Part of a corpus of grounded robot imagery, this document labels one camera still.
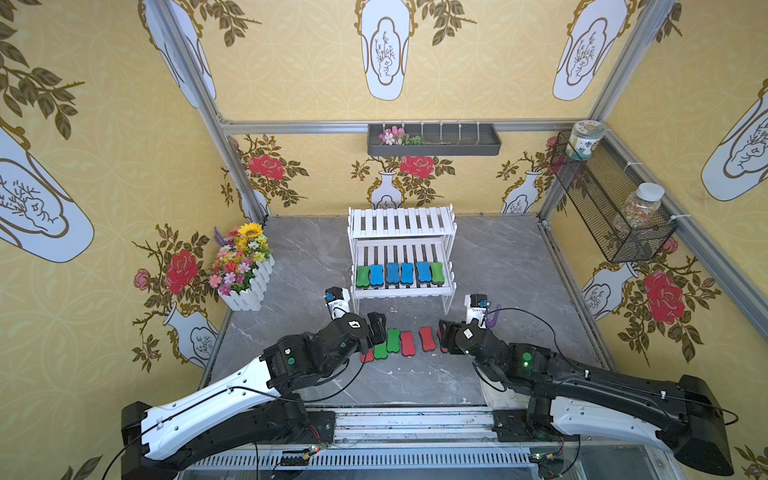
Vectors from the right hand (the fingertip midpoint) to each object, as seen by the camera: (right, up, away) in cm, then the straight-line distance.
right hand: (449, 319), depth 79 cm
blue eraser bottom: (-20, +11, +9) cm, 24 cm away
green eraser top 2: (-15, -9, +9) cm, 19 cm away
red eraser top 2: (-5, -9, +7) cm, 12 cm away
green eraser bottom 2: (-2, +11, +8) cm, 14 cm away
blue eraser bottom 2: (-15, +11, +9) cm, 21 cm away
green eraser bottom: (-23, +11, +7) cm, 27 cm away
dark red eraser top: (-3, -3, -2) cm, 5 cm away
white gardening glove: (+15, -21, -1) cm, 25 cm away
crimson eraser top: (-10, -9, +8) cm, 15 cm away
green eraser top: (-18, -11, +6) cm, 22 cm away
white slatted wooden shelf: (-13, +23, +2) cm, 26 cm away
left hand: (-22, +2, -6) cm, 23 cm away
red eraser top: (-21, -11, +1) cm, 24 cm away
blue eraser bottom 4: (-6, +12, +9) cm, 16 cm away
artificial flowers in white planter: (-58, +14, +7) cm, 59 cm away
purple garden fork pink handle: (+16, -5, +13) cm, 21 cm away
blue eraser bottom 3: (-11, +11, +9) cm, 18 cm away
